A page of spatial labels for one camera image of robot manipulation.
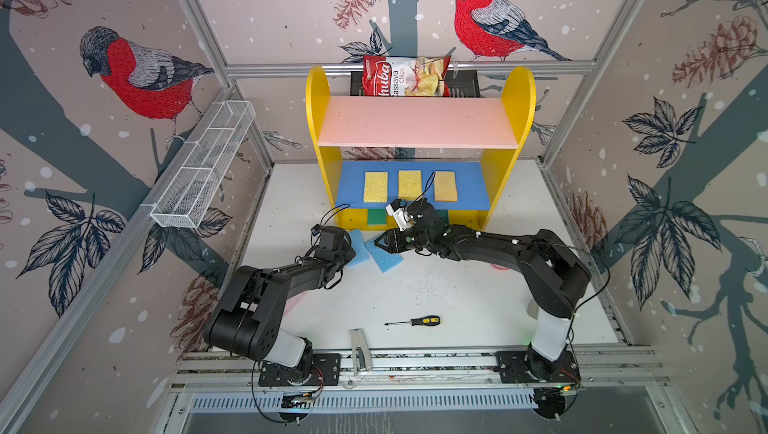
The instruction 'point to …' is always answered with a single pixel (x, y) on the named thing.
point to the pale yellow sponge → (445, 186)
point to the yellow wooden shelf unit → (449, 151)
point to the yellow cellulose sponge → (409, 184)
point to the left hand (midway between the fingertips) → (349, 248)
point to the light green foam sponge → (377, 217)
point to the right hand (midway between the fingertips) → (375, 248)
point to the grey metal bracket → (359, 340)
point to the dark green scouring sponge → (442, 215)
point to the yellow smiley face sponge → (499, 267)
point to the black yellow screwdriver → (429, 320)
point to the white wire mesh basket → (186, 201)
